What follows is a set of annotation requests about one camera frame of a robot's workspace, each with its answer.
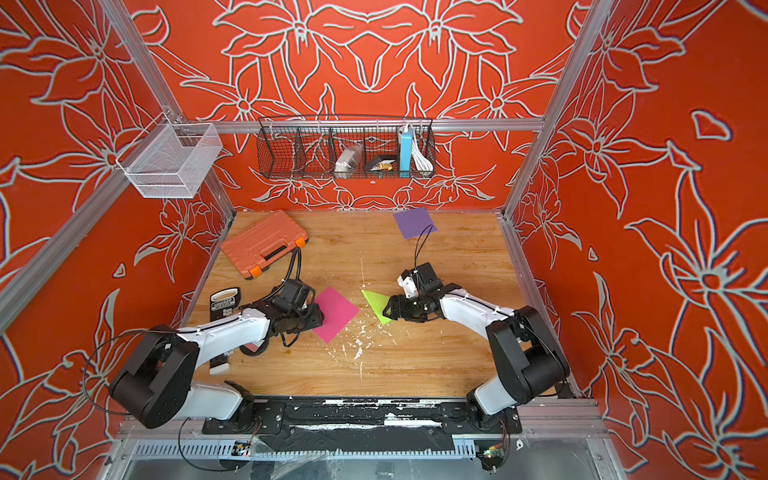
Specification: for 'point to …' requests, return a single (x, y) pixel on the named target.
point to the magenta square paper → (337, 311)
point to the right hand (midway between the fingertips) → (386, 314)
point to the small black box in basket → (383, 163)
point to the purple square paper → (413, 223)
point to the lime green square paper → (378, 302)
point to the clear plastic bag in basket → (348, 158)
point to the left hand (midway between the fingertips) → (321, 316)
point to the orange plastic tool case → (253, 248)
